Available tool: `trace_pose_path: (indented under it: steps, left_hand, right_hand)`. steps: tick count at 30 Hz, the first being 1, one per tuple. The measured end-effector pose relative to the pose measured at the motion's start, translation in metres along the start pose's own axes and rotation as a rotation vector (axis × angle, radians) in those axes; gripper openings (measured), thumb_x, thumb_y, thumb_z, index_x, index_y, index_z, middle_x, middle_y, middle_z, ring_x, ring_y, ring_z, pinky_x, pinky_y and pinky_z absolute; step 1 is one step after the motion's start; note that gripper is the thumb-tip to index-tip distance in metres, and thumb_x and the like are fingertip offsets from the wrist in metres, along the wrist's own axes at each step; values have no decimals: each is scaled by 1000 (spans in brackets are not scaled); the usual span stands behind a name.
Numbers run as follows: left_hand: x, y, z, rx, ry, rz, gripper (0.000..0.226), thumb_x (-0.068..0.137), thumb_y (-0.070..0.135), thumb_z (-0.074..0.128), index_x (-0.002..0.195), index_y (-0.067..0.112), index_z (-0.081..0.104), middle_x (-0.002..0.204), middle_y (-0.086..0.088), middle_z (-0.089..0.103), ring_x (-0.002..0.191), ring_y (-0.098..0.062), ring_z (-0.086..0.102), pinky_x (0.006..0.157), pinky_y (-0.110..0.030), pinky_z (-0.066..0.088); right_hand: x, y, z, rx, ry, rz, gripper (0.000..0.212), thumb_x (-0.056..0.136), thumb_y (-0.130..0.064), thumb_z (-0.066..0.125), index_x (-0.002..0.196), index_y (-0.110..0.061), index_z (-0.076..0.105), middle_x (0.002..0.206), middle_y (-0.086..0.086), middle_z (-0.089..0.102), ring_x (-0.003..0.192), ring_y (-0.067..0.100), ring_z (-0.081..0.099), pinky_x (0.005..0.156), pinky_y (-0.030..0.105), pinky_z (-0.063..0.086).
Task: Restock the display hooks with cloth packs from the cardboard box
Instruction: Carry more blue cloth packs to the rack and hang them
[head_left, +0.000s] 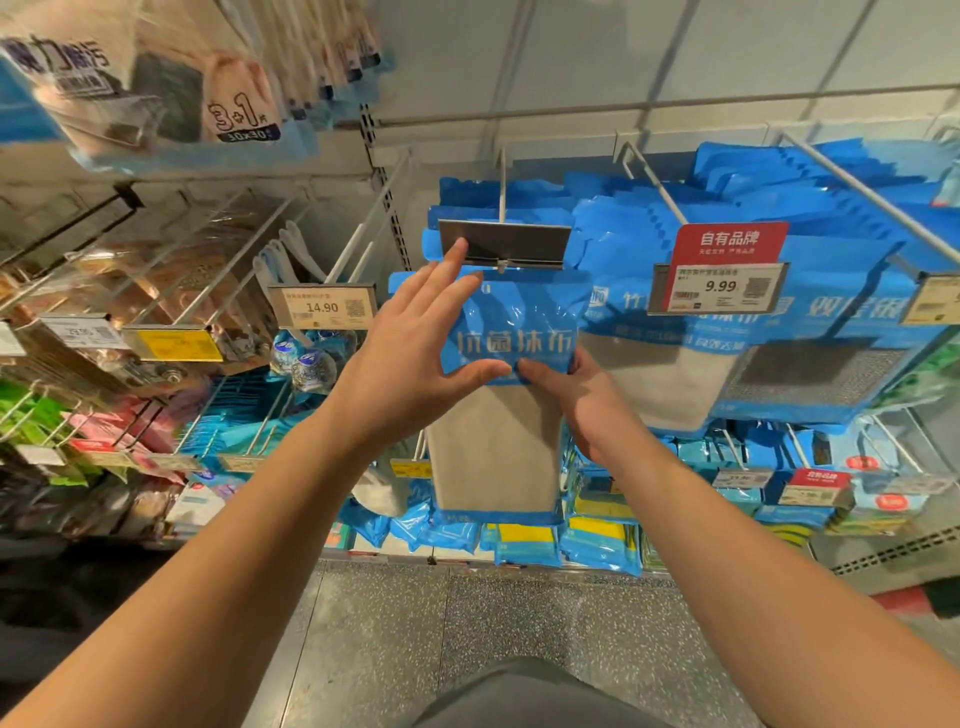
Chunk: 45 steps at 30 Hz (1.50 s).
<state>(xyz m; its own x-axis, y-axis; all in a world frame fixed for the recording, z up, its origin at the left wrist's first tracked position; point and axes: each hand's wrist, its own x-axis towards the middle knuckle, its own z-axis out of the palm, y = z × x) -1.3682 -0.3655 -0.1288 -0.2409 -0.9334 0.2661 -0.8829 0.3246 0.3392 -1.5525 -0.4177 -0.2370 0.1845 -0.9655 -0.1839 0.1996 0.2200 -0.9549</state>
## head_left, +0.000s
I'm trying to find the person's left hand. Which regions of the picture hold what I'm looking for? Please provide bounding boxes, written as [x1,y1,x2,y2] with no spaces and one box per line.
[327,237,515,459]

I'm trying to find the person's right hand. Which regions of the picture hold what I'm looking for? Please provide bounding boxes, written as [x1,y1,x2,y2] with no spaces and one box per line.
[517,345,647,467]

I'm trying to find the blue grey cloth packets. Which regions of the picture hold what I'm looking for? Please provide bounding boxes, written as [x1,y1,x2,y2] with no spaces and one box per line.
[387,267,594,519]

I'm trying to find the blue antibacterial cloth packets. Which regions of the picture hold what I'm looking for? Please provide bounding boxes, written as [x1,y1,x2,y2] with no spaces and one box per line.
[420,177,594,279]

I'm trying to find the blue steel-cloth packets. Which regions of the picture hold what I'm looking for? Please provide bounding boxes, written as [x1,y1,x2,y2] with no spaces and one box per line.
[690,139,960,429]

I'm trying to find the person's right forearm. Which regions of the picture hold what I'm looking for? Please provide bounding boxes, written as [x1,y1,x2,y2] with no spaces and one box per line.
[600,427,960,728]

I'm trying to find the person's grey trousers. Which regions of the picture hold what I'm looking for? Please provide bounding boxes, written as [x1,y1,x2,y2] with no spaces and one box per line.
[412,660,677,728]

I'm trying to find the yellowish price tag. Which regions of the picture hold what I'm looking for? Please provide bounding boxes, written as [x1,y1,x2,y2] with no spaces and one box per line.
[270,283,380,333]
[438,219,575,273]
[900,270,960,329]

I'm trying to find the yellow green sponge packets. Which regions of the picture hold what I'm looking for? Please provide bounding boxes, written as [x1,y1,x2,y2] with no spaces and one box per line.
[487,517,639,575]

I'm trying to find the metal peg hook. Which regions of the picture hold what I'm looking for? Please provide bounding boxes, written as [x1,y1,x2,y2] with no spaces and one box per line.
[780,132,960,264]
[492,147,519,227]
[622,142,689,227]
[327,157,410,287]

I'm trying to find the blue glove packets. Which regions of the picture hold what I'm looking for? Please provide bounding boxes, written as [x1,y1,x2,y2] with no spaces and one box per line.
[337,495,489,554]

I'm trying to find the teal cloth packets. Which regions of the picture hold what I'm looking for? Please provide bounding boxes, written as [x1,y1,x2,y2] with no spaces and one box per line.
[180,367,324,459]

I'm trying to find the red white price tag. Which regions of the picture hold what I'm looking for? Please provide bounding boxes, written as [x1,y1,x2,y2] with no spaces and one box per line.
[649,222,791,317]

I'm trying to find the bright yellow price tag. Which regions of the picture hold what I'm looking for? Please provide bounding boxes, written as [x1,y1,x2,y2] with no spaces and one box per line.
[123,324,227,365]

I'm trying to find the hanging brownish packets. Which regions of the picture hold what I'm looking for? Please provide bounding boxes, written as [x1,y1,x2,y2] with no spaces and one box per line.
[0,187,294,392]

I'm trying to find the striped sponge packets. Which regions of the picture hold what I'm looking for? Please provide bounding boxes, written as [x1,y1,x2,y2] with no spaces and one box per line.
[675,420,932,534]

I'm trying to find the pink goods pile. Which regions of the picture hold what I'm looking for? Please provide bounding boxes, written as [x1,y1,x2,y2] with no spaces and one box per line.
[67,382,227,542]

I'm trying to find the hanging green packets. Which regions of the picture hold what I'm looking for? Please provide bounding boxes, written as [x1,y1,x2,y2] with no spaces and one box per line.
[0,375,77,452]

